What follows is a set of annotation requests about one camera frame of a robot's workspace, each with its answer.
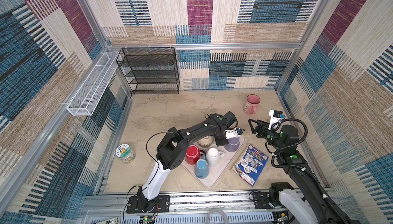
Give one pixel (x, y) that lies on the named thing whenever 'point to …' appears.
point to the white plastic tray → (215, 172)
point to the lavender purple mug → (233, 144)
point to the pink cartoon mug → (251, 105)
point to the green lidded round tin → (126, 153)
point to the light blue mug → (201, 169)
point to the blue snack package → (251, 164)
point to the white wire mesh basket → (84, 102)
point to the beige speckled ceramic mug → (205, 142)
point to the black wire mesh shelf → (150, 70)
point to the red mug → (192, 154)
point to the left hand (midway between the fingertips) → (223, 138)
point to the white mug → (213, 156)
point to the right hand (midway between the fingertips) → (252, 122)
